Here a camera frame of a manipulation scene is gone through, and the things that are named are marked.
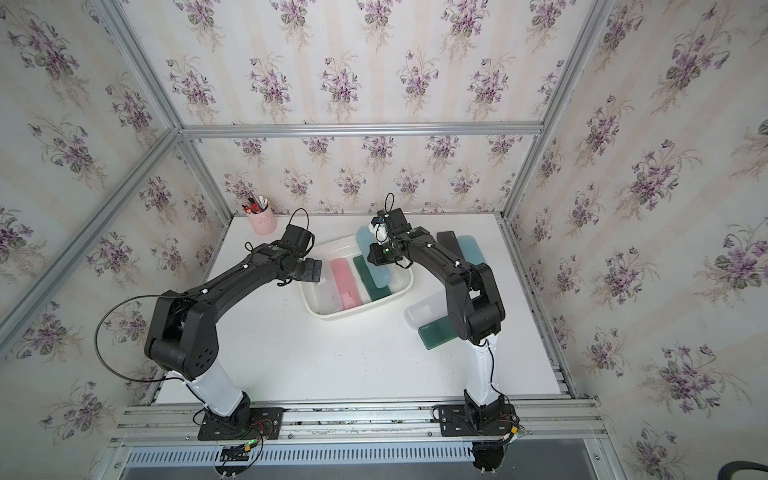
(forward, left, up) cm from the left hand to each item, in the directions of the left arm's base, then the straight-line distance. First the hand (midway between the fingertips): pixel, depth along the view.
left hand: (307, 272), depth 92 cm
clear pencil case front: (-9, -38, -8) cm, 40 cm away
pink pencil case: (0, -12, -7) cm, 13 cm away
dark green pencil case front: (-17, -40, -8) cm, 44 cm away
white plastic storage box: (+2, -31, -6) cm, 31 cm away
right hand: (+5, -22, +1) cm, 22 cm away
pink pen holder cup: (+23, +20, -2) cm, 31 cm away
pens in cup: (+28, +23, +3) cm, 36 cm away
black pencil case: (+19, -49, -8) cm, 53 cm away
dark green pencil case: (-4, -21, -5) cm, 22 cm away
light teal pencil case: (-3, -23, +3) cm, 24 cm away
